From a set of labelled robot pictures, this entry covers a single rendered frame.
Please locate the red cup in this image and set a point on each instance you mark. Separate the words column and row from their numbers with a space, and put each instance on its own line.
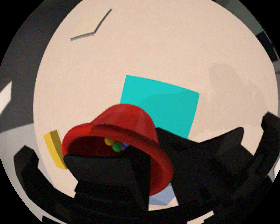
column 124, row 123

